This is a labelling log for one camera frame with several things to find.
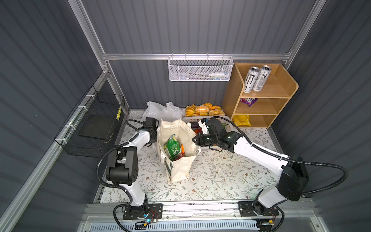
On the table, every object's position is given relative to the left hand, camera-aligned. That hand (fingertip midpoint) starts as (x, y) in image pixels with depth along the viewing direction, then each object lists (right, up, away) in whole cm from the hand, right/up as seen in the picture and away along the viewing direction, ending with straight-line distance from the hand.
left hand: (152, 138), depth 96 cm
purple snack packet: (+67, +26, +3) cm, 71 cm away
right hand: (+27, +1, -17) cm, 32 cm away
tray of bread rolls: (+38, +21, +16) cm, 46 cm away
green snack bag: (+15, -5, -7) cm, 17 cm away
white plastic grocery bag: (+10, +19, +13) cm, 25 cm away
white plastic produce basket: (+44, +11, -19) cm, 49 cm away
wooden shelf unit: (+76, +22, +3) cm, 79 cm away
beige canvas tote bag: (+20, -15, -19) cm, 31 cm away
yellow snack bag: (+65, +13, +13) cm, 67 cm away
